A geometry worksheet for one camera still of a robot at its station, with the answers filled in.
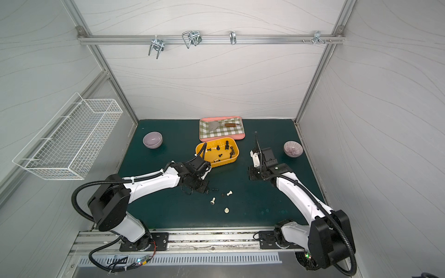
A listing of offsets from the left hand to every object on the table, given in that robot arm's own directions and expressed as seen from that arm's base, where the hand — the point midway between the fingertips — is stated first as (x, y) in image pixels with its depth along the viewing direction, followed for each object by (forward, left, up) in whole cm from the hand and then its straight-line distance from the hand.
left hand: (206, 188), depth 85 cm
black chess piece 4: (+29, -9, -3) cm, 31 cm away
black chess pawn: (+22, -5, -3) cm, 23 cm away
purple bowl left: (+31, +37, -1) cm, 49 cm away
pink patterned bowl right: (+28, -50, -3) cm, 58 cm away
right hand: (+7, -22, +6) cm, 24 cm away
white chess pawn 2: (-9, -10, -4) cm, 14 cm away
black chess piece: (+1, -4, -4) cm, 6 cm away
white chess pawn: (+18, -3, -3) cm, 19 cm away
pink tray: (+54, -2, -3) cm, 54 cm away
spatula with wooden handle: (+45, -1, -1) cm, 45 cm away
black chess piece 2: (+23, -12, -3) cm, 27 cm away
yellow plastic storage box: (+26, -6, -4) cm, 27 cm away
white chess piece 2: (-1, -12, -4) cm, 12 cm away
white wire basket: (+5, +54, +27) cm, 61 cm away
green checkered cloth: (+42, -5, -3) cm, 43 cm away
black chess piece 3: (+27, -4, -3) cm, 28 cm away
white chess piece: (-6, -3, -4) cm, 7 cm away
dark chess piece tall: (+27, -13, -3) cm, 30 cm away
